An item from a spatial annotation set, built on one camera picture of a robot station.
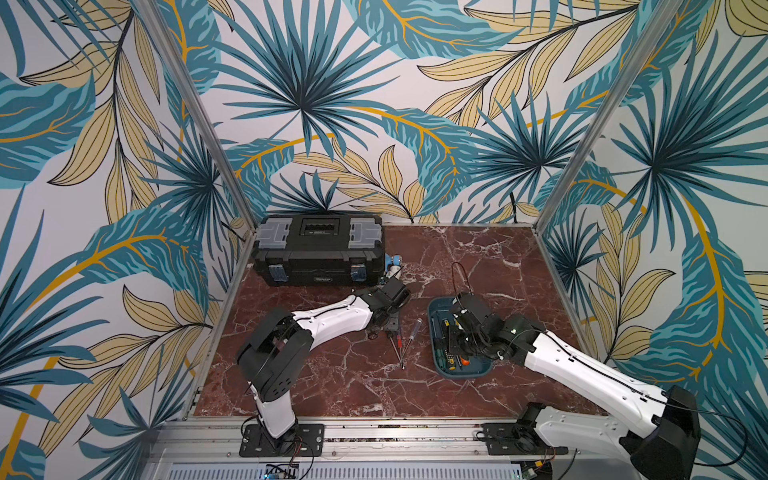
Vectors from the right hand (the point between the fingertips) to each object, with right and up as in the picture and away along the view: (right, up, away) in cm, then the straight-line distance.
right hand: (444, 341), depth 77 cm
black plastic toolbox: (-35, +24, +11) cm, 43 cm away
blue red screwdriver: (-11, -5, +11) cm, 16 cm away
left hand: (-15, +2, +12) cm, 20 cm away
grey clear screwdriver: (-7, -2, +13) cm, 15 cm away
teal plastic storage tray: (+2, -8, +6) cm, 11 cm away
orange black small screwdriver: (+7, -8, +7) cm, 13 cm away
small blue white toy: (-13, +19, +28) cm, 36 cm away
